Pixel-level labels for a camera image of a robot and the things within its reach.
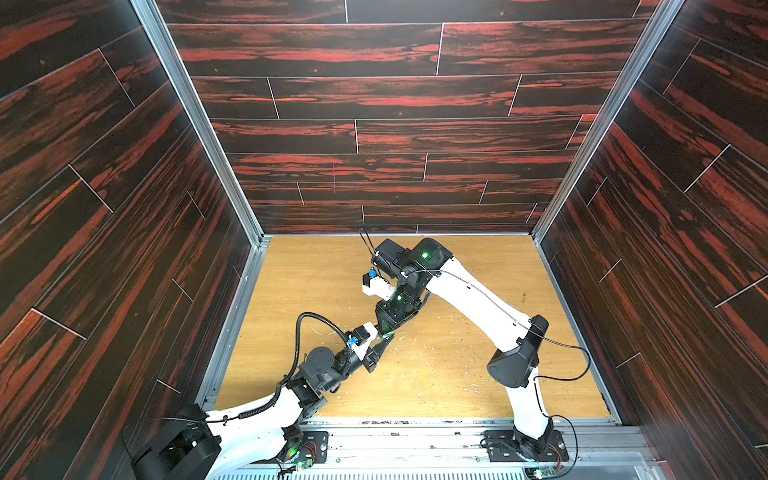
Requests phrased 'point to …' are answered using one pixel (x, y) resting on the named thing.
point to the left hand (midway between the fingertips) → (388, 332)
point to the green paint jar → (387, 334)
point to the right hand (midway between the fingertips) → (392, 321)
